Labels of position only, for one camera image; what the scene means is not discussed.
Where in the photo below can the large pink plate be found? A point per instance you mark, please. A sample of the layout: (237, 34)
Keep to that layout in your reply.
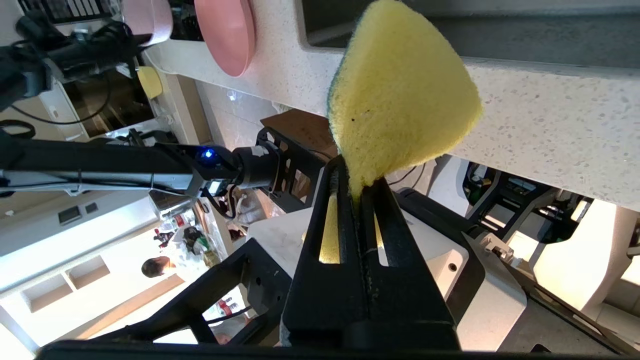
(227, 35)

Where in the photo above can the stainless steel sink basin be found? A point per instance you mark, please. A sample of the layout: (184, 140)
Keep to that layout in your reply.
(550, 40)

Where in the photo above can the yellow sponge on counter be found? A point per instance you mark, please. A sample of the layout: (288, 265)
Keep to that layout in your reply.
(150, 82)

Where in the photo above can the yellow sponge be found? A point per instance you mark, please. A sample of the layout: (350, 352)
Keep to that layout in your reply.
(400, 90)
(150, 82)

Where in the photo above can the black robot torso frame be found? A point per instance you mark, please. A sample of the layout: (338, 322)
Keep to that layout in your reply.
(240, 275)

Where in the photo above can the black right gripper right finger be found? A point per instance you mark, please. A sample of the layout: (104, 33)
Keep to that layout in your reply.
(410, 310)

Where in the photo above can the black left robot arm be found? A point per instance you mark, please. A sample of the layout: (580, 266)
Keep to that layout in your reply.
(100, 165)

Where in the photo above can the person in white shirt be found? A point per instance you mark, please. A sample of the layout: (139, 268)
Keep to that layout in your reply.
(155, 267)

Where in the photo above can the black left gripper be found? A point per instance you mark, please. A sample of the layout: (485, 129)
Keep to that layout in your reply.
(95, 50)

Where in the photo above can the white robot base chassis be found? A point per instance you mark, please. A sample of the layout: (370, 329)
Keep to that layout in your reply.
(490, 310)

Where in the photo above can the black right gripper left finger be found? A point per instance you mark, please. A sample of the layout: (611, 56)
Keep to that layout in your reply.
(325, 300)

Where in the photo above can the black base wheel mechanism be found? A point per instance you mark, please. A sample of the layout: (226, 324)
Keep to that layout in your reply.
(520, 210)

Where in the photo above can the brown cardboard box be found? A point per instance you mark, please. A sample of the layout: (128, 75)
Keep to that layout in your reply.
(305, 130)

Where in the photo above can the black oven door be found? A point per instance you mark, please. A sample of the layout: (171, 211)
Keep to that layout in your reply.
(115, 105)

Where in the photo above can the small light pink plate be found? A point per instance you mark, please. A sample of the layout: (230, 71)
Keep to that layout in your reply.
(150, 20)

